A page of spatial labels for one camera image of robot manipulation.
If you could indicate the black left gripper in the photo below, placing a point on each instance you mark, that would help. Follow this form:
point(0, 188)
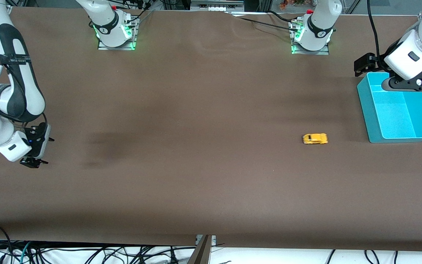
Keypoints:
point(376, 64)

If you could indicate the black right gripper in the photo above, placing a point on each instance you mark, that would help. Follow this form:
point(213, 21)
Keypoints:
point(31, 161)

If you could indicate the yellow beetle toy car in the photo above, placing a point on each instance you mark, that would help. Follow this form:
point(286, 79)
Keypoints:
point(315, 138)

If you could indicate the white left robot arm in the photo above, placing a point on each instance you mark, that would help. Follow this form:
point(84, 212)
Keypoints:
point(408, 58)

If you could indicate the turquoise plastic bin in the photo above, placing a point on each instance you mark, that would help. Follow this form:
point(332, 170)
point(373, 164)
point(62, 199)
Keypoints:
point(398, 121)

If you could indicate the orange background object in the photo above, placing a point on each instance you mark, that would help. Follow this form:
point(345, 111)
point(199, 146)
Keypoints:
point(283, 4)

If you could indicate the grey power strip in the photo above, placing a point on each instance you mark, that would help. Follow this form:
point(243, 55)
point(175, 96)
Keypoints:
point(216, 5)

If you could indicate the brown table cover sheet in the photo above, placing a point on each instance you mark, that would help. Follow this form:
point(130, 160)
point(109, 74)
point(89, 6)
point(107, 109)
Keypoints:
point(211, 165)

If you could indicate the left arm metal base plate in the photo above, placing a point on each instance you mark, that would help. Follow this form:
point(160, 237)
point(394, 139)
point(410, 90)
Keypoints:
point(324, 52)

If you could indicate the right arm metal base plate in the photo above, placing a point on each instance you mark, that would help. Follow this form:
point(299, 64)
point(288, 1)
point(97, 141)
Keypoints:
point(134, 36)

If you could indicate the aluminium frame post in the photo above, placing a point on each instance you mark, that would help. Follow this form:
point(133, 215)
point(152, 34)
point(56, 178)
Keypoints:
point(202, 253)

